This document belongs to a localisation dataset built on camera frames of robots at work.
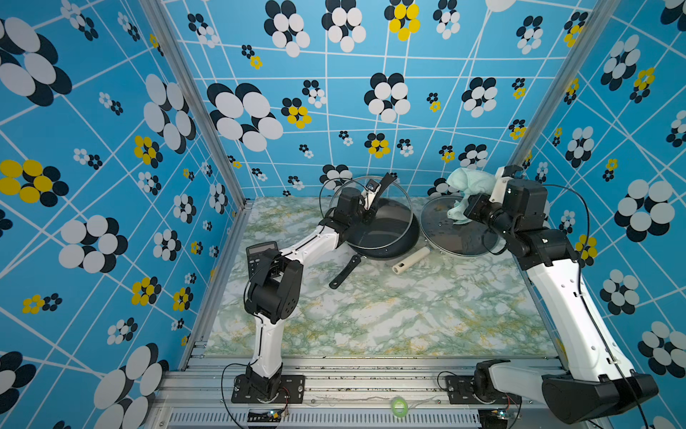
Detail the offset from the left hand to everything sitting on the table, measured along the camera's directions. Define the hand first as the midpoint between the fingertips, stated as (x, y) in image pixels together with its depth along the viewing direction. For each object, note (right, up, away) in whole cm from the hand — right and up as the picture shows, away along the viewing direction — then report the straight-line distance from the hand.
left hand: (375, 196), depth 91 cm
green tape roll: (+5, -59, -20) cm, 63 cm away
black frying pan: (+6, -12, +4) cm, 14 cm away
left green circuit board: (-30, -61, -21) cm, 72 cm away
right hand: (+24, -2, -22) cm, 33 cm away
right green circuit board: (+30, -61, -21) cm, 71 cm away
